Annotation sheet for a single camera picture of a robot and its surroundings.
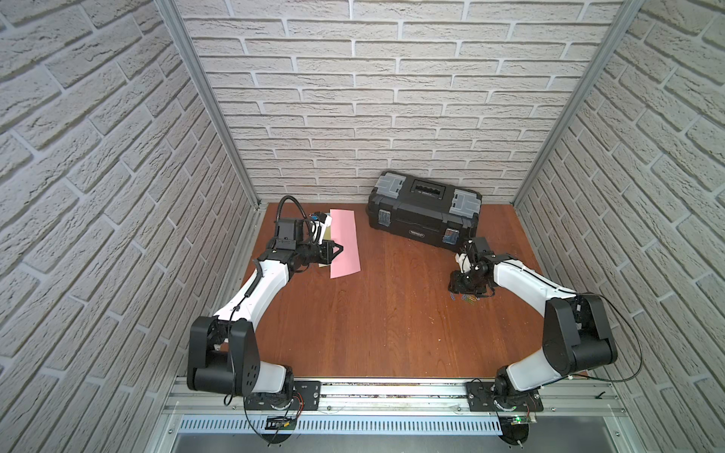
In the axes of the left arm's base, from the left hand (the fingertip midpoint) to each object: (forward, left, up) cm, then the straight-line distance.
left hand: (345, 244), depth 83 cm
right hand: (-7, -38, -14) cm, 41 cm away
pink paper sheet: (+3, 0, +3) cm, 4 cm away
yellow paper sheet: (-1, +5, +4) cm, 7 cm away
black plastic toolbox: (+14, -33, -1) cm, 36 cm away
